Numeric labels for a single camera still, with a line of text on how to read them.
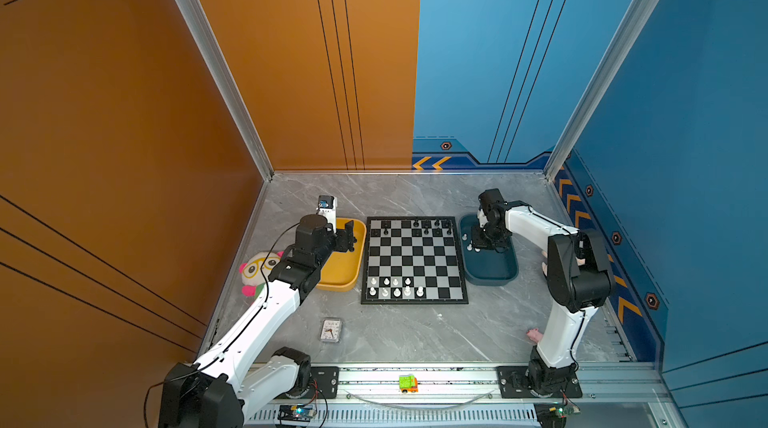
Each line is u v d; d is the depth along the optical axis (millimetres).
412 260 936
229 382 401
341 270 932
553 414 704
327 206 682
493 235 816
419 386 740
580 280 508
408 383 721
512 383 724
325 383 741
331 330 804
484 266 975
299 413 706
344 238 714
